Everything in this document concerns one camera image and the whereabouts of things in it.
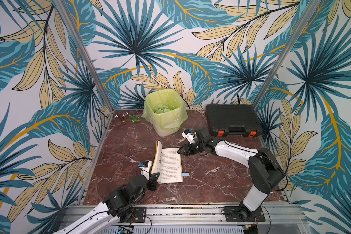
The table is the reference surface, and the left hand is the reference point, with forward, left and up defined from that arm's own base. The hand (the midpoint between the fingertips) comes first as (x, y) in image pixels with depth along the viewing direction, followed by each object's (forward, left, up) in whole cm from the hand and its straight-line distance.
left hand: (158, 176), depth 78 cm
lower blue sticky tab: (+4, -15, -7) cm, 17 cm away
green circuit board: (-23, +15, -11) cm, 29 cm away
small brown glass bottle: (+46, +32, -8) cm, 56 cm away
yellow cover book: (+10, -4, -4) cm, 12 cm away
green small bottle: (+44, +23, -6) cm, 50 cm away
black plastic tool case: (+43, -44, -2) cm, 62 cm away
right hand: (+15, -11, +1) cm, 19 cm away
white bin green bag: (+42, -1, +8) cm, 42 cm away
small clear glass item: (+48, +37, -7) cm, 61 cm away
